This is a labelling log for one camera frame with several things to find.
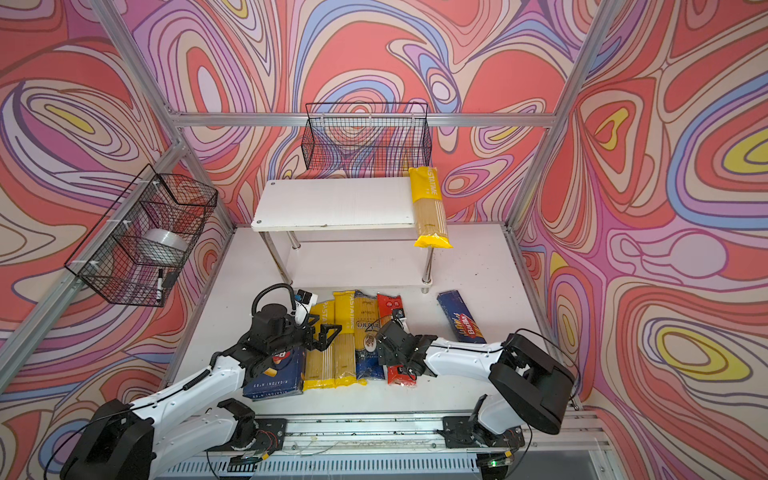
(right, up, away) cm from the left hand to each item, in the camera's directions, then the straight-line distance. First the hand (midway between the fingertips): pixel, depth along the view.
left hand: (333, 322), depth 83 cm
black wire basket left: (-43, +21, -13) cm, 50 cm away
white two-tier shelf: (+3, +27, +32) cm, 42 cm away
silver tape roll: (-40, +22, -10) cm, 47 cm away
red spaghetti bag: (+15, +3, +11) cm, 19 cm away
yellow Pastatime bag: (-3, -12, 0) cm, 13 cm away
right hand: (+19, -11, +6) cm, 22 cm away
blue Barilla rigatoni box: (-12, -13, -6) cm, 18 cm away
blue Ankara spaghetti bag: (+9, -2, +7) cm, 12 cm away
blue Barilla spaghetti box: (+38, -1, +8) cm, 39 cm away
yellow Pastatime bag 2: (+3, -11, +2) cm, 12 cm away
